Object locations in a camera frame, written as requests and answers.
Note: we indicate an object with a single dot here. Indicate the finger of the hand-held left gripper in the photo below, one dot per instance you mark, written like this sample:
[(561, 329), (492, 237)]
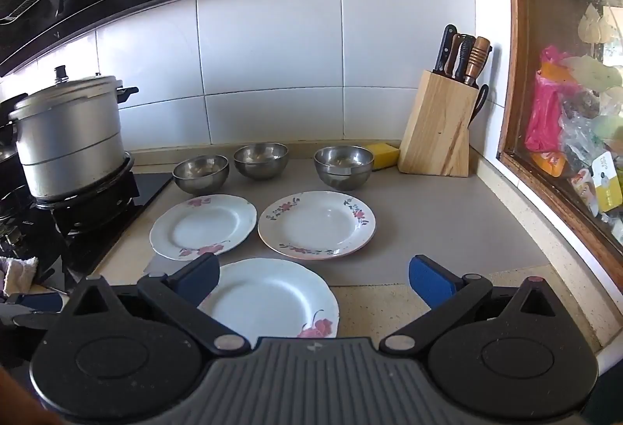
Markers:
[(34, 300), (36, 320)]

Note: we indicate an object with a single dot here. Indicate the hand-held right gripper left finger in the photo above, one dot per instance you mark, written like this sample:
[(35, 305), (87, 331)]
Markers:
[(202, 274)]

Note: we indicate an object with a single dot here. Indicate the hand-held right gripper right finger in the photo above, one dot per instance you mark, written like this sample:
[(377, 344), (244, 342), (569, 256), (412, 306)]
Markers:
[(428, 279)]

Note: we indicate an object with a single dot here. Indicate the stainless steel bowl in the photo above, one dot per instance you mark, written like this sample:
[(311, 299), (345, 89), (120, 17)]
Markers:
[(260, 159), (343, 164), (200, 172)]

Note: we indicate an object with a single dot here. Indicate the white cloth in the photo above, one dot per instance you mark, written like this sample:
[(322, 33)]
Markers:
[(17, 270)]

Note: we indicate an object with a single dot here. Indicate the white plate pink flowers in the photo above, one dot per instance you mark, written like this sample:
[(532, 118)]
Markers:
[(267, 298), (204, 225)]

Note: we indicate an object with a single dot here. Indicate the black gas stove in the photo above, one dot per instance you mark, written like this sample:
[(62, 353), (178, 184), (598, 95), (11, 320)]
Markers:
[(97, 230)]

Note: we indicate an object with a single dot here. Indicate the white plate flower garland rim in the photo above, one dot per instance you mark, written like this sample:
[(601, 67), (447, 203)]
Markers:
[(316, 223)]

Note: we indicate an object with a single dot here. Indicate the yellow sponge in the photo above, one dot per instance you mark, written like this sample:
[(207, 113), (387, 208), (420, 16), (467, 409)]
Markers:
[(382, 156)]

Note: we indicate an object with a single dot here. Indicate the wooden knife block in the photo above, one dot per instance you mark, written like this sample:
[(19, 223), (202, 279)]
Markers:
[(433, 128)]

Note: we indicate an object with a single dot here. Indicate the aluminium pressure cooker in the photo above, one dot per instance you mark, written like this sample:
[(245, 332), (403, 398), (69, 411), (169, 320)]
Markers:
[(68, 137)]

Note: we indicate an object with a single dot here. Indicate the pink plastic bag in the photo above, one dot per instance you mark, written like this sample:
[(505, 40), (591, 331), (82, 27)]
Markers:
[(542, 113)]

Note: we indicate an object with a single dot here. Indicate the yellow label packet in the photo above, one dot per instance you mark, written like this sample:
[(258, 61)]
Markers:
[(606, 184)]

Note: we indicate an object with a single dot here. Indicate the wooden glass cabinet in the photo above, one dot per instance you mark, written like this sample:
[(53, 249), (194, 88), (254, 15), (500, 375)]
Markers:
[(516, 64)]

